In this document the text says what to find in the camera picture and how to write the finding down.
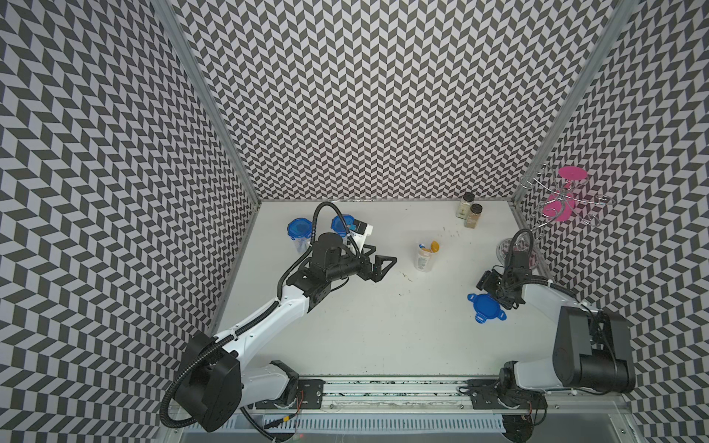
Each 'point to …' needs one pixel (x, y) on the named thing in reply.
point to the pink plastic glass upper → (572, 173)
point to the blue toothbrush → (422, 245)
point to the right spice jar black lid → (476, 208)
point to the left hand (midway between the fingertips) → (384, 256)
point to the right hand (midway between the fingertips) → (485, 293)
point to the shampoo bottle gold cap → (435, 246)
